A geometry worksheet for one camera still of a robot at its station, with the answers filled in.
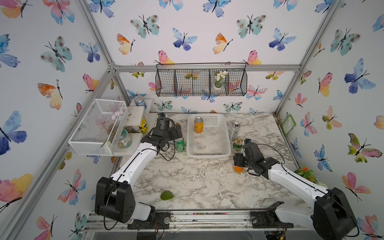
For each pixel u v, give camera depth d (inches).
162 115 29.6
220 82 37.7
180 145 36.6
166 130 25.7
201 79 38.7
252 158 25.4
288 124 43.4
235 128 37.1
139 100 38.3
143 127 40.0
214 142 40.9
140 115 34.8
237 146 35.1
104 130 28.5
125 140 31.0
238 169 33.5
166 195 31.6
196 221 29.5
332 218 15.6
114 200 16.0
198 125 39.9
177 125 34.6
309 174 28.9
